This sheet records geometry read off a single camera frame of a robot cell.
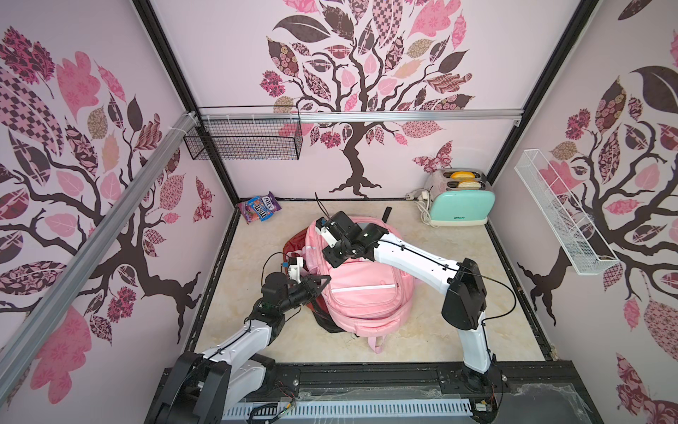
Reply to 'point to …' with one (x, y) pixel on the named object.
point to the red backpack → (297, 240)
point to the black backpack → (325, 320)
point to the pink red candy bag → (245, 210)
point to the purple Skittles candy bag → (271, 202)
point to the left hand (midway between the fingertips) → (331, 283)
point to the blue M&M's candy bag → (260, 208)
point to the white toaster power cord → (422, 197)
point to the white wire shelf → (585, 248)
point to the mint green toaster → (461, 197)
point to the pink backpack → (366, 297)
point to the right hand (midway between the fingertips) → (330, 255)
